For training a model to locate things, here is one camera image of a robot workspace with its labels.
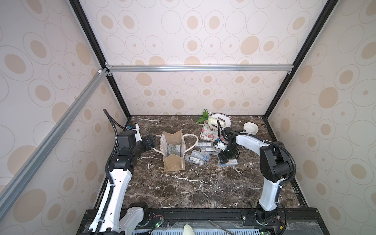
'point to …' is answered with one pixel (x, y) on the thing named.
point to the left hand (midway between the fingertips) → (154, 136)
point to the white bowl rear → (251, 128)
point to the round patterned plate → (224, 116)
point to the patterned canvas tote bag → (172, 162)
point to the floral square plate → (209, 133)
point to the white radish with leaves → (211, 120)
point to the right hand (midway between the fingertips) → (230, 158)
